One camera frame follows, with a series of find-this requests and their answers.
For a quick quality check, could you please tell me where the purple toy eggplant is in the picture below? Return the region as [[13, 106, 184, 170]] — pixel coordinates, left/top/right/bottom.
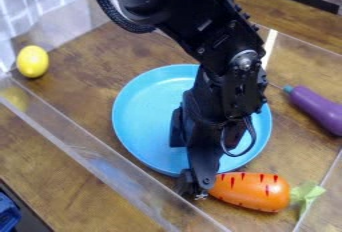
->
[[284, 86, 342, 137]]

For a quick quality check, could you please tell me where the orange toy carrot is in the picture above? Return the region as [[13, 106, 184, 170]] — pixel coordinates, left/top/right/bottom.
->
[[209, 172, 327, 215]]

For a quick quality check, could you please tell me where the blue object at corner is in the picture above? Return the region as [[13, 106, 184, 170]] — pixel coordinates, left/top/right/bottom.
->
[[0, 192, 22, 232]]

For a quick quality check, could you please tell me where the yellow toy lemon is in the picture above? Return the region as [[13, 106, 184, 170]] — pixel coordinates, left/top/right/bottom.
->
[[17, 45, 50, 78]]

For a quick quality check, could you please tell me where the clear acrylic barrier wall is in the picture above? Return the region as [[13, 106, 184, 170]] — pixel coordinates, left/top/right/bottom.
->
[[0, 0, 342, 232]]

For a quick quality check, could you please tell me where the black braided cable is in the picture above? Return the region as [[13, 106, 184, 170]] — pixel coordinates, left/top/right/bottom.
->
[[85, 0, 158, 34]]

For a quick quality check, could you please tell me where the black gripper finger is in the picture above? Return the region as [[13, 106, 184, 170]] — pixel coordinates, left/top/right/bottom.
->
[[174, 169, 209, 200]]

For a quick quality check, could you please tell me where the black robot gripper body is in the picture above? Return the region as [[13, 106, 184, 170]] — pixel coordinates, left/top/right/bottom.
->
[[170, 68, 268, 190]]

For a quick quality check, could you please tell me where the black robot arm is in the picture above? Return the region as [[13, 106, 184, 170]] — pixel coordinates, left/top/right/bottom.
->
[[118, 0, 268, 199]]

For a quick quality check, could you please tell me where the blue round plastic tray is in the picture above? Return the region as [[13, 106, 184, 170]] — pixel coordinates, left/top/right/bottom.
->
[[113, 64, 273, 179]]

